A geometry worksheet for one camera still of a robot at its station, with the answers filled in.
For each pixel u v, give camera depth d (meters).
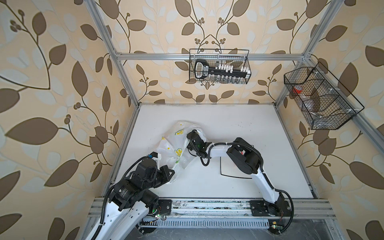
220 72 0.84
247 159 0.57
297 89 0.88
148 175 0.53
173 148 0.84
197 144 0.79
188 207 0.76
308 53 0.88
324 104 0.74
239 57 0.91
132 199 0.47
